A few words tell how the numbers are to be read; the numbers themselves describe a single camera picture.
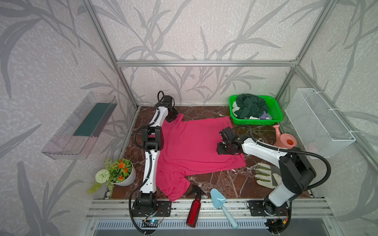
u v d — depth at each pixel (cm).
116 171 69
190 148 96
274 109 110
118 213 74
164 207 74
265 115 108
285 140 87
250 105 105
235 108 116
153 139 69
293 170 45
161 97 96
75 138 65
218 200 77
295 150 49
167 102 93
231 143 68
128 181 74
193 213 69
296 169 46
